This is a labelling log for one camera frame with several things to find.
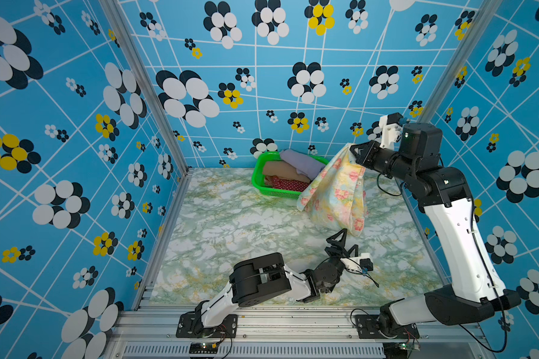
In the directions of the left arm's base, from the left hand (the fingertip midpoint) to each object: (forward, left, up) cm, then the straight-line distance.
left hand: (350, 234), depth 77 cm
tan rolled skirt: (+38, +24, -6) cm, 45 cm away
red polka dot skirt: (+32, +24, -9) cm, 41 cm away
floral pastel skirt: (+8, +7, +14) cm, 17 cm away
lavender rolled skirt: (+37, +13, -2) cm, 39 cm away
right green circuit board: (-32, -12, -18) cm, 38 cm away
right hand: (+12, +4, +30) cm, 32 cm away
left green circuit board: (-31, +50, -20) cm, 62 cm away
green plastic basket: (+38, +35, -10) cm, 53 cm away
